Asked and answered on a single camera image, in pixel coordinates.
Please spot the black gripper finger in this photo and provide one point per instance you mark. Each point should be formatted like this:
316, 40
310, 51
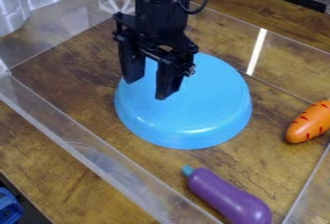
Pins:
133, 61
169, 80

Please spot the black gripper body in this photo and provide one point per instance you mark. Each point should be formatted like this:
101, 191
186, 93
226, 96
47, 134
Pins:
157, 30

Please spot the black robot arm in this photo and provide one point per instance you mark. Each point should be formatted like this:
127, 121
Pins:
153, 34

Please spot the blue upturned plastic tray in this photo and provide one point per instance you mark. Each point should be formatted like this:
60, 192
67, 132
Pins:
199, 117

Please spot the orange toy carrot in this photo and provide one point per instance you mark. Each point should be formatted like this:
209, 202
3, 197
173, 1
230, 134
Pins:
310, 124

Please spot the purple toy eggplant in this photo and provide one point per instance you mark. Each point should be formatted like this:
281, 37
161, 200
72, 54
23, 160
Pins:
241, 207

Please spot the blue object at corner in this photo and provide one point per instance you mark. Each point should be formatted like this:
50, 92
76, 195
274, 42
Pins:
11, 209

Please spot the clear acrylic enclosure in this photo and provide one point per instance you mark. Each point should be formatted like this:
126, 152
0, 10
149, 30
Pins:
89, 172

